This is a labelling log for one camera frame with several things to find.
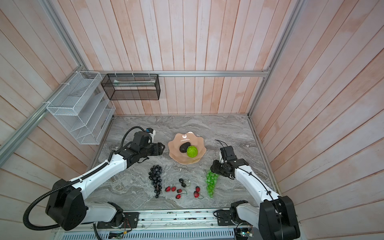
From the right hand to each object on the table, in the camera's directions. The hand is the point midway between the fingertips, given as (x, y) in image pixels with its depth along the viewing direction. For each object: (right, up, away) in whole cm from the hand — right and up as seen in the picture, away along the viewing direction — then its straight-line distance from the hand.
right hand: (214, 167), depth 87 cm
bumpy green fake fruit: (-13, +9, +6) cm, 17 cm away
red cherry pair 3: (-11, -13, -5) cm, 17 cm away
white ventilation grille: (-31, -28, -16) cm, 45 cm away
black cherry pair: (-19, -7, -1) cm, 21 cm away
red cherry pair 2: (-21, -14, -7) cm, 26 cm away
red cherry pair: (-27, -11, -4) cm, 29 cm away
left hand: (-31, +11, -2) cm, 34 cm away
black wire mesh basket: (-55, +54, +18) cm, 79 cm away
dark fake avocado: (-19, +11, +8) cm, 23 cm away
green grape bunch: (-2, -6, -3) cm, 7 cm away
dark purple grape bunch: (-33, -6, -5) cm, 34 cm away
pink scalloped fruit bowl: (-19, +4, +8) cm, 21 cm away
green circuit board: (+12, -27, -16) cm, 34 cm away
